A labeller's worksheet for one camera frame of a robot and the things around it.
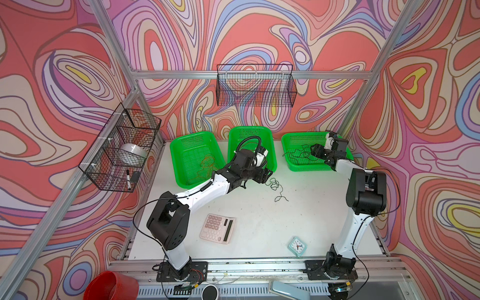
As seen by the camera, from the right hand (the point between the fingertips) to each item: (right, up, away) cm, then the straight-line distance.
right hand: (316, 151), depth 103 cm
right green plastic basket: (-8, -2, +9) cm, 12 cm away
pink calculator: (-53, -35, -21) cm, 67 cm away
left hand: (-30, -9, -21) cm, 37 cm away
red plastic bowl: (-86, -46, -43) cm, 106 cm away
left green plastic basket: (-70, -4, +8) cm, 71 cm away
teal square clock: (-18, -42, -25) cm, 52 cm away
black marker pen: (-87, -12, -31) cm, 93 cm away
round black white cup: (-54, -52, -38) cm, 84 cm away
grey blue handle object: (-25, -52, -37) cm, 69 cm away
